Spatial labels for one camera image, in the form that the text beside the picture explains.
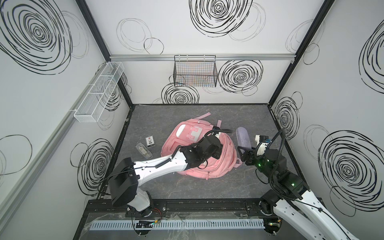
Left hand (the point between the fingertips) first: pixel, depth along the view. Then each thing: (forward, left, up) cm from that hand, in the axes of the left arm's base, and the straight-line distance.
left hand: (222, 144), depth 76 cm
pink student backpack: (+16, +19, -12) cm, 27 cm away
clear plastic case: (+3, +46, -17) cm, 49 cm away
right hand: (-3, -8, +2) cm, 9 cm away
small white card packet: (+11, +45, -19) cm, 50 cm away
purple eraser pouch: (+1, -10, +5) cm, 11 cm away
